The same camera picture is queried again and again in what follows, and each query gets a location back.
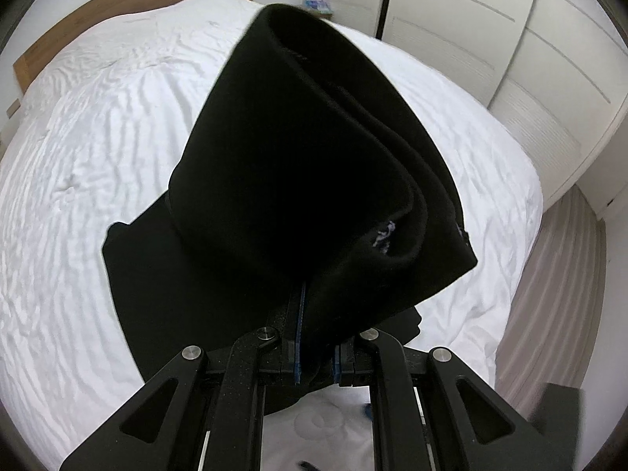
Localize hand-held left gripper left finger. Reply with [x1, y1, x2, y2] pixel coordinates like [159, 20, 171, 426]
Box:
[59, 281, 308, 471]

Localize black pants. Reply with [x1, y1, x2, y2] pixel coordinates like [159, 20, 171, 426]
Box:
[102, 4, 479, 410]

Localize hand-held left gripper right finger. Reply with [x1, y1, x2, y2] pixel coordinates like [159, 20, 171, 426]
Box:
[334, 328, 580, 471]

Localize bed with white duvet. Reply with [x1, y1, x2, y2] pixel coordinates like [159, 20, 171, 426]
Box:
[0, 0, 543, 471]

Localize wooden headboard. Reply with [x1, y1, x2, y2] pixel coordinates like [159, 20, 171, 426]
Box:
[14, 0, 253, 96]

